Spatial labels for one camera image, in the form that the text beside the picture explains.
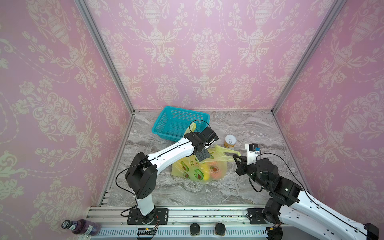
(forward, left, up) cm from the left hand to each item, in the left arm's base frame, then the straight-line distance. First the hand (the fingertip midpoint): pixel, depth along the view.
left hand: (199, 147), depth 86 cm
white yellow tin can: (+9, -20, -7) cm, 23 cm away
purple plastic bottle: (-39, +50, -4) cm, 63 cm away
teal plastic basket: (+28, +19, -11) cm, 36 cm away
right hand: (-10, -17, +9) cm, 22 cm away
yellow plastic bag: (-13, +4, 0) cm, 13 cm away
